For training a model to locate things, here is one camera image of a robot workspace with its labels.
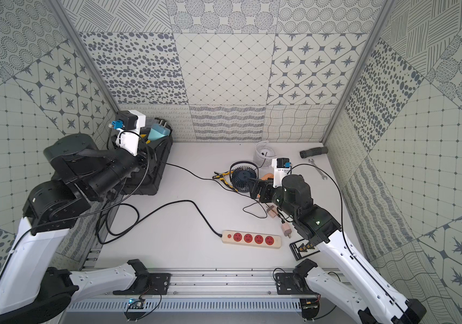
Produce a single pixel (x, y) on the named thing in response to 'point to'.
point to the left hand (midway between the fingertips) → (153, 126)
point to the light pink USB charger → (286, 229)
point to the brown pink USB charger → (272, 211)
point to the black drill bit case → (302, 248)
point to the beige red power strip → (252, 239)
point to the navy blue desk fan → (241, 172)
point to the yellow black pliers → (219, 176)
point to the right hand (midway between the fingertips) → (258, 181)
